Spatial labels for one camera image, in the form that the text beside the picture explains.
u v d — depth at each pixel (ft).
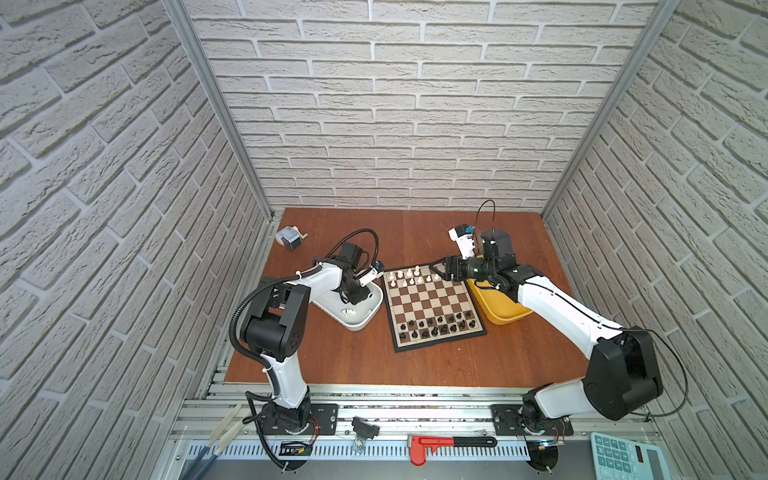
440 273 2.49
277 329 1.60
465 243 2.43
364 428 2.33
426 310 3.03
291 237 3.48
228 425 2.38
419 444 2.28
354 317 2.97
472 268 2.35
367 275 2.81
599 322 1.53
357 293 2.84
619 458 2.24
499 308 2.88
